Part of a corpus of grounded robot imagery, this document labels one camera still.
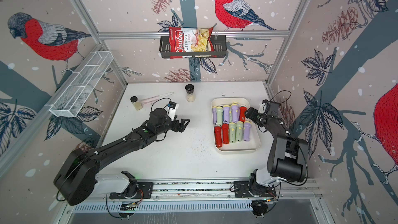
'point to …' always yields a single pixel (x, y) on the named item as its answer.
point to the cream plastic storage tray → (253, 145)
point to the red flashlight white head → (242, 113)
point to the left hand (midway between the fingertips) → (185, 115)
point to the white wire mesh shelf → (81, 85)
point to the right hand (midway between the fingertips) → (248, 113)
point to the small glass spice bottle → (137, 105)
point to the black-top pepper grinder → (190, 97)
